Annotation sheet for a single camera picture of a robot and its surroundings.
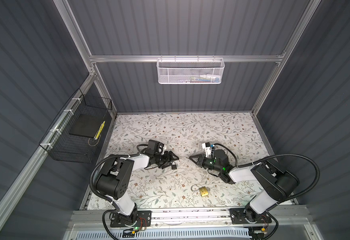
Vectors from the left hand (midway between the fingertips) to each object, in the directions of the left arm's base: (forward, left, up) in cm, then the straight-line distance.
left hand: (176, 160), depth 91 cm
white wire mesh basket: (+61, -14, +25) cm, 67 cm away
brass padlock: (-18, -14, -2) cm, 23 cm away
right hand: (-3, -8, +6) cm, 11 cm away
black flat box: (+10, +46, +26) cm, 54 cm away
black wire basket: (-3, +52, +25) cm, 58 cm away
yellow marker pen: (+6, +38, +25) cm, 46 cm away
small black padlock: (-2, +1, -3) cm, 4 cm away
